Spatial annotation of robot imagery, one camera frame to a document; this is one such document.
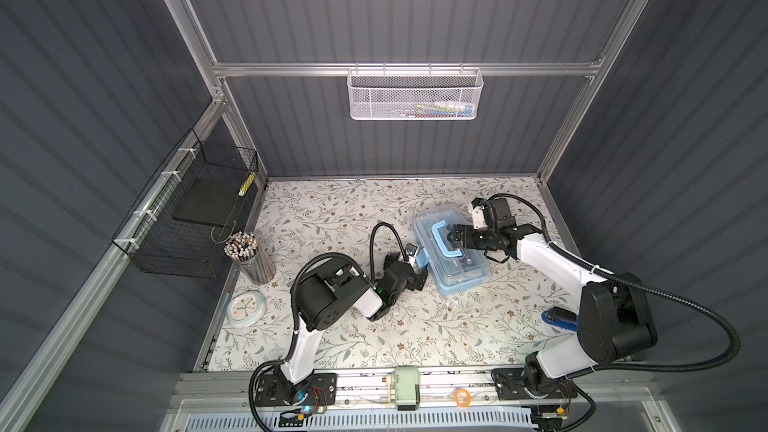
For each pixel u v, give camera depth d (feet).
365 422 2.52
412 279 2.50
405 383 2.32
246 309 2.77
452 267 2.84
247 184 2.69
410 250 2.73
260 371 2.22
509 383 2.42
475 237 2.63
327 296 1.72
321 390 2.37
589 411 2.19
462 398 2.38
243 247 2.60
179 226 2.35
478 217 2.62
